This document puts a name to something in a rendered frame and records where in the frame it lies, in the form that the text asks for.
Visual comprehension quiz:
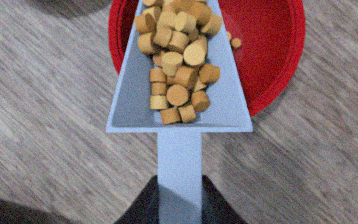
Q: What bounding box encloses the red bowl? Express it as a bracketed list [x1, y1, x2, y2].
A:
[108, 0, 306, 117]

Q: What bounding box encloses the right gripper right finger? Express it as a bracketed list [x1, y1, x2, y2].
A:
[202, 175, 249, 224]

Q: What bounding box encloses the grey metal scoop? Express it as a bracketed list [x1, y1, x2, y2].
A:
[106, 19, 253, 224]

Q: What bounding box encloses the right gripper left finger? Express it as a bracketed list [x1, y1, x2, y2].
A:
[113, 175, 158, 224]

